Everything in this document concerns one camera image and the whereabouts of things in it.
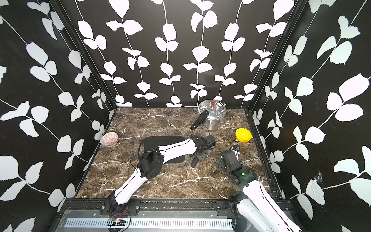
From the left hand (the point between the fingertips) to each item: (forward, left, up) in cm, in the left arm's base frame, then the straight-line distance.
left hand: (201, 152), depth 93 cm
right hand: (-10, -12, +9) cm, 18 cm away
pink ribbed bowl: (+13, +63, +1) cm, 65 cm away
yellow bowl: (+12, -31, +1) cm, 33 cm away
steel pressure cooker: (+25, -9, +12) cm, 30 cm away
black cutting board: (+10, +35, -4) cm, 36 cm away
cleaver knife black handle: (-6, +5, -1) cm, 8 cm away
